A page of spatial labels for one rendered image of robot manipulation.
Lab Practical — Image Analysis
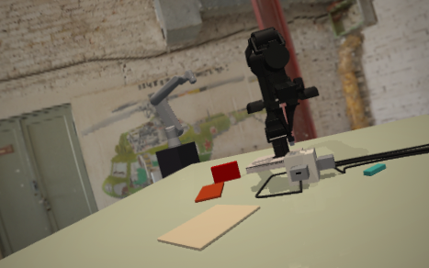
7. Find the teal rectangular block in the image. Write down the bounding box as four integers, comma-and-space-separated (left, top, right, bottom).
363, 164, 387, 176

